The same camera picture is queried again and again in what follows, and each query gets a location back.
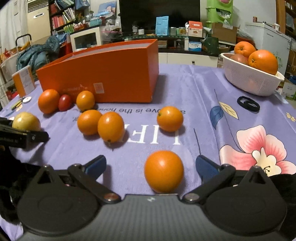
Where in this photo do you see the yellow green pear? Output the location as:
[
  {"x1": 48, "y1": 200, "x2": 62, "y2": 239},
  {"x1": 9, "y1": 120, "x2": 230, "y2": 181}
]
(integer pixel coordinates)
[{"x1": 12, "y1": 112, "x2": 41, "y2": 131}]

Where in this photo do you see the small orange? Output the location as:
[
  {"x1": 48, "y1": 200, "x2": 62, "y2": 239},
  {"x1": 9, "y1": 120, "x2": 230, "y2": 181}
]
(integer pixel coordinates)
[
  {"x1": 97, "y1": 111, "x2": 125, "y2": 144},
  {"x1": 144, "y1": 150, "x2": 184, "y2": 193},
  {"x1": 76, "y1": 90, "x2": 95, "y2": 111},
  {"x1": 157, "y1": 106, "x2": 184, "y2": 133},
  {"x1": 77, "y1": 109, "x2": 102, "y2": 136}
]

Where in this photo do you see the large orange back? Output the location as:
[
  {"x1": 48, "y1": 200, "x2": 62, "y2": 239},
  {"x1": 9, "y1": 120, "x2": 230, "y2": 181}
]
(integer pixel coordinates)
[{"x1": 38, "y1": 89, "x2": 60, "y2": 114}]

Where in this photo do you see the green yellow key tool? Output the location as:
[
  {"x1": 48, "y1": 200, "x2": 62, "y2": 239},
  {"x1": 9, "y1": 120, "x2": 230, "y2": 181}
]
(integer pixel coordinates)
[{"x1": 11, "y1": 98, "x2": 23, "y2": 110}]

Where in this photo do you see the white round tag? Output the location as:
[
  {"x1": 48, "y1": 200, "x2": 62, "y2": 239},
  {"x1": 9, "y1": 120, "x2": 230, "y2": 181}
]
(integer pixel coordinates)
[{"x1": 22, "y1": 96, "x2": 32, "y2": 103}]

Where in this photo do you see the dark red cherry tomato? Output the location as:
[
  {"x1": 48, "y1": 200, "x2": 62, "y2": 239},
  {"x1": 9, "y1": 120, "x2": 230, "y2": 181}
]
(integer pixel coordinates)
[{"x1": 58, "y1": 94, "x2": 72, "y2": 111}]

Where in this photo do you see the purple floral tablecloth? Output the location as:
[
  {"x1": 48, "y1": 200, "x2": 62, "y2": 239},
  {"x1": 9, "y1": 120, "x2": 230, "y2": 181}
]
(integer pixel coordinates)
[{"x1": 13, "y1": 64, "x2": 295, "y2": 195}]

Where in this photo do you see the small orange by box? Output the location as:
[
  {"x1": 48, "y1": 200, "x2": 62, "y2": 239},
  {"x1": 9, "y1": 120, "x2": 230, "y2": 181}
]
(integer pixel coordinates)
[{"x1": 76, "y1": 90, "x2": 95, "y2": 111}]

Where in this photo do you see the teal jacket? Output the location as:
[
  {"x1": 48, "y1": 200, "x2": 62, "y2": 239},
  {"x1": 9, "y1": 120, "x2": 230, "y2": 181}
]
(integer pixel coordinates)
[{"x1": 16, "y1": 36, "x2": 60, "y2": 72}]

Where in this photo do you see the white plastic fruit basket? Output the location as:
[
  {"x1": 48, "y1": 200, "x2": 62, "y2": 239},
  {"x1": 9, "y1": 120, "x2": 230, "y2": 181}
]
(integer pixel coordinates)
[{"x1": 220, "y1": 53, "x2": 285, "y2": 96}]

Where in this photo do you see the orange cardboard box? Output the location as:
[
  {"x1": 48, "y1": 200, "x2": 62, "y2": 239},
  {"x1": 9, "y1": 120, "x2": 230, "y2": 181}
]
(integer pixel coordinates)
[{"x1": 37, "y1": 39, "x2": 159, "y2": 103}]

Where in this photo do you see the brown fruit in basket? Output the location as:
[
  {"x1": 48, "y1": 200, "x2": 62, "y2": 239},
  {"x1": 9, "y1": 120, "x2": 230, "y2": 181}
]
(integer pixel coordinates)
[{"x1": 230, "y1": 54, "x2": 248, "y2": 65}]

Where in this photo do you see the white microwave oven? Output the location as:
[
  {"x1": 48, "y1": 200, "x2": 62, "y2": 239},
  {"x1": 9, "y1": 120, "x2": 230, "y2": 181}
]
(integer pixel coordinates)
[{"x1": 70, "y1": 27, "x2": 102, "y2": 52}]

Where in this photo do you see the orange in basket front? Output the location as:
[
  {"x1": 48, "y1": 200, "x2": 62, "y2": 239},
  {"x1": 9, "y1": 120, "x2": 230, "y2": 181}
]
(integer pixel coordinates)
[{"x1": 248, "y1": 50, "x2": 278, "y2": 75}]

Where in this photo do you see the orange in basket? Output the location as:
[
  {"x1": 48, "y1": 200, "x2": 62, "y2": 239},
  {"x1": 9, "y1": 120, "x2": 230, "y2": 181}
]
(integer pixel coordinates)
[
  {"x1": 248, "y1": 50, "x2": 278, "y2": 75},
  {"x1": 234, "y1": 41, "x2": 256, "y2": 58}
]

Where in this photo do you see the orange in basket rear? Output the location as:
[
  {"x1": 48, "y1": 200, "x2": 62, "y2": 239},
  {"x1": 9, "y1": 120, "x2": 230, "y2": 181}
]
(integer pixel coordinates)
[{"x1": 234, "y1": 41, "x2": 256, "y2": 58}]

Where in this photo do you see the bookshelf with books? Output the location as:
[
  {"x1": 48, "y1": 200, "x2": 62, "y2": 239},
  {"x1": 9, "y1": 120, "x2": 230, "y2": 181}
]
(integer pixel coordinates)
[{"x1": 48, "y1": 0, "x2": 90, "y2": 35}]

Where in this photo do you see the orange white carton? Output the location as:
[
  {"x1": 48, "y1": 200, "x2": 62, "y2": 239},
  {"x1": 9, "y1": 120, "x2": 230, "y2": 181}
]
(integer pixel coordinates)
[{"x1": 185, "y1": 21, "x2": 203, "y2": 38}]

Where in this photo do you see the white chest freezer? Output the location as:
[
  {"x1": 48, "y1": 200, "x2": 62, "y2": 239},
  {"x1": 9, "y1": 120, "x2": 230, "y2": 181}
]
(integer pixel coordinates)
[{"x1": 245, "y1": 23, "x2": 292, "y2": 75}]

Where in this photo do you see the blue paper box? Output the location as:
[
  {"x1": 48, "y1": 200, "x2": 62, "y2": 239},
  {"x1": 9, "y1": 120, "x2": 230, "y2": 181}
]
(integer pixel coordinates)
[{"x1": 156, "y1": 16, "x2": 169, "y2": 36}]

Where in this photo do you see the black television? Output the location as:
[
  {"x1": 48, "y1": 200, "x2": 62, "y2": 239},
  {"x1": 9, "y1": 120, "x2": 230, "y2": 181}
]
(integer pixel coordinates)
[{"x1": 119, "y1": 0, "x2": 201, "y2": 35}]

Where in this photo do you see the black hair tie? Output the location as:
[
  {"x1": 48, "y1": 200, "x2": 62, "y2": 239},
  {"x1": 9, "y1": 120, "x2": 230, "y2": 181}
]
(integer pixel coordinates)
[{"x1": 237, "y1": 95, "x2": 261, "y2": 114}]

